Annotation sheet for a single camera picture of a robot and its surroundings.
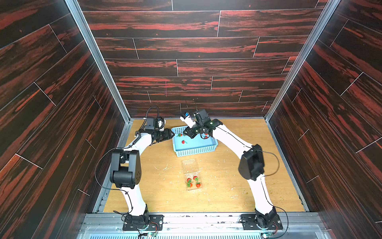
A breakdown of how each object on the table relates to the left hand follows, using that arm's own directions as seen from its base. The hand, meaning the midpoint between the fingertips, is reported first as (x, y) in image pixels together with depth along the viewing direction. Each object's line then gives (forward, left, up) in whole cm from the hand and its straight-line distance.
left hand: (172, 134), depth 97 cm
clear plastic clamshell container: (-23, -14, -10) cm, 29 cm away
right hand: (+1, -11, +5) cm, 12 cm away
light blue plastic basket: (-1, -8, -12) cm, 14 cm away
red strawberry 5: (-30, -12, -10) cm, 34 cm away
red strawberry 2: (-27, -12, -10) cm, 31 cm away
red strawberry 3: (-25, -16, -10) cm, 32 cm away
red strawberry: (+7, -4, -9) cm, 12 cm away
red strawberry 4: (-29, -17, -11) cm, 36 cm away
